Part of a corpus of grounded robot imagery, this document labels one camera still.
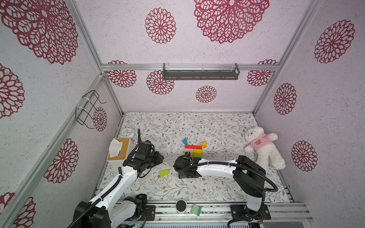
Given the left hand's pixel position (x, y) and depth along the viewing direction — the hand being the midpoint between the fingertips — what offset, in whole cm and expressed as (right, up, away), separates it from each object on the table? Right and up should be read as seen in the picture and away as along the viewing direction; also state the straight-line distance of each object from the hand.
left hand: (163, 158), depth 84 cm
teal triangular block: (+13, +8, +18) cm, 24 cm away
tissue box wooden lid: (-26, +8, +11) cm, 30 cm away
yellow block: (+17, +3, -2) cm, 17 cm away
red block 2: (+23, +4, +16) cm, 29 cm away
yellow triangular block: (+27, +6, +16) cm, 32 cm away
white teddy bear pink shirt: (+63, +6, +7) cm, 63 cm away
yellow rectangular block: (+22, +2, +14) cm, 26 cm away
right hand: (+11, -10, +4) cm, 15 cm away
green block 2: (0, -10, +4) cm, 11 cm away
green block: (+22, 0, +11) cm, 24 cm away
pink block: (+18, +2, +14) cm, 22 cm away
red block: (+16, +5, +17) cm, 24 cm away
